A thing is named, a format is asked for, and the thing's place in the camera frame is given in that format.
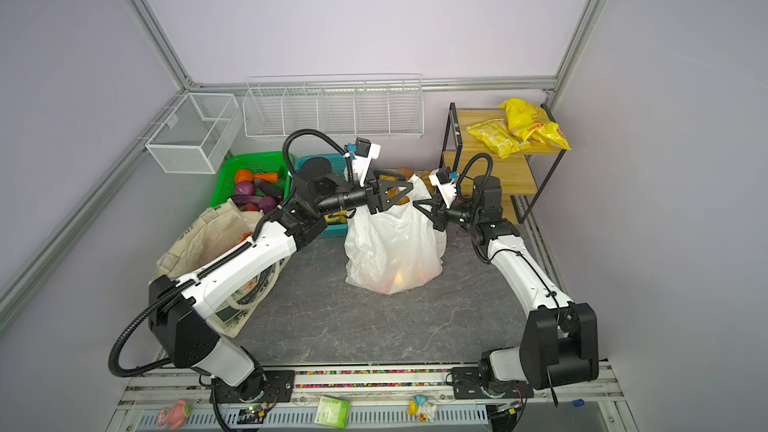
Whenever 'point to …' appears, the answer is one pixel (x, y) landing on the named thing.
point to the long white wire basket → (344, 106)
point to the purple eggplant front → (266, 204)
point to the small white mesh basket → (200, 135)
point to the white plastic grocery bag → (395, 250)
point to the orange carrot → (273, 177)
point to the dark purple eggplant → (269, 189)
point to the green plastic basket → (259, 162)
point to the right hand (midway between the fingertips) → (416, 204)
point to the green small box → (332, 412)
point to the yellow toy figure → (419, 407)
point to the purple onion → (244, 188)
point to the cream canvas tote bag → (216, 233)
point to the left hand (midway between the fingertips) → (410, 188)
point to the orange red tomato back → (243, 175)
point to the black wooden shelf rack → (525, 174)
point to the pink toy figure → (174, 416)
